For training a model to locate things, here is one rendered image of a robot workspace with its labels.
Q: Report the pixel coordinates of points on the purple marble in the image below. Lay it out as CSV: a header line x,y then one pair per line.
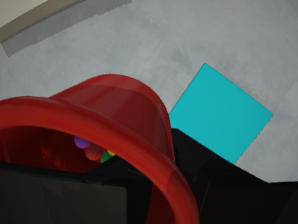
x,y
81,143

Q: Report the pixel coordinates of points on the red translucent cup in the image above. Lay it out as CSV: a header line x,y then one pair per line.
x,y
118,113

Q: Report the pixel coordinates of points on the beige flat rectangular block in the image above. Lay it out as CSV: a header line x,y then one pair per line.
x,y
17,14

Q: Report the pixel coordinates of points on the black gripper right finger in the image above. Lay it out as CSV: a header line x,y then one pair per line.
x,y
226,194

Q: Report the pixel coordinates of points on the red marble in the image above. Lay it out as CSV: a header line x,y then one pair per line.
x,y
93,152

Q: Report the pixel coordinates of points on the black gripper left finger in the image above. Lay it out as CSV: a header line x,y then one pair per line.
x,y
114,192

